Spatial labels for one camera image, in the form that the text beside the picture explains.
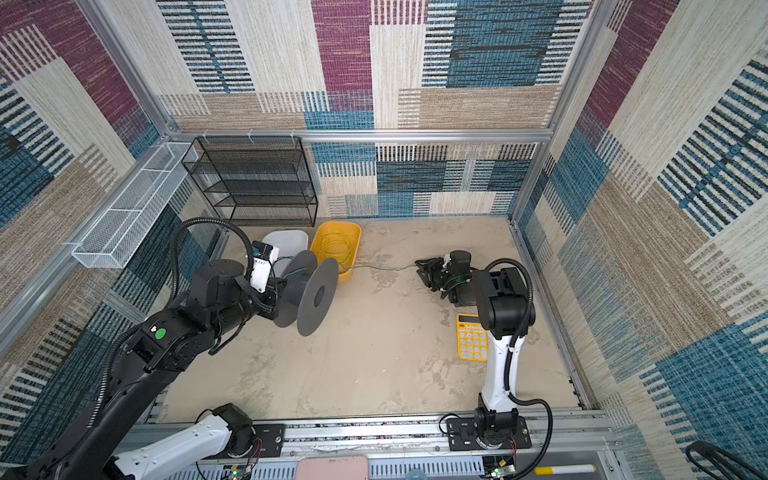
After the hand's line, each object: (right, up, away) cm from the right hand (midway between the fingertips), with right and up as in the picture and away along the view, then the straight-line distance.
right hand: (414, 265), depth 102 cm
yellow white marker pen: (+29, -45, -33) cm, 63 cm away
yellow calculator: (+16, -21, -14) cm, 29 cm away
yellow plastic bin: (-22, +13, +9) cm, 27 cm away
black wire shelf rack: (-56, +30, +6) cm, 64 cm away
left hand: (-31, -1, -36) cm, 48 cm away
